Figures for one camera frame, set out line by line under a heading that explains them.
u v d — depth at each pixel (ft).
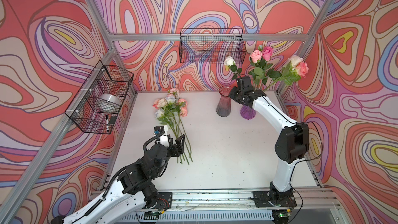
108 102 2.27
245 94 2.21
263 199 2.41
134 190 1.55
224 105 3.16
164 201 2.39
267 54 2.41
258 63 2.68
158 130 1.89
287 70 2.57
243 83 2.27
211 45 3.16
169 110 3.50
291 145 1.64
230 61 2.57
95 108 2.39
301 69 2.46
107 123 2.36
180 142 2.02
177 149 2.02
